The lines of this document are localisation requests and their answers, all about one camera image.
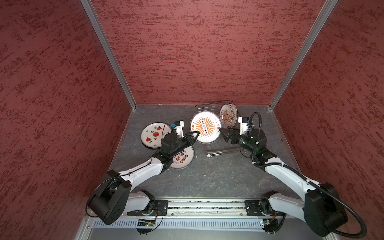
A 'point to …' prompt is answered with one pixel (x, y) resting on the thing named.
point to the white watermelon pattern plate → (153, 133)
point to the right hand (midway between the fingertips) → (222, 131)
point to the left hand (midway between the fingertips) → (200, 135)
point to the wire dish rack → (221, 147)
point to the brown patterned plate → (208, 124)
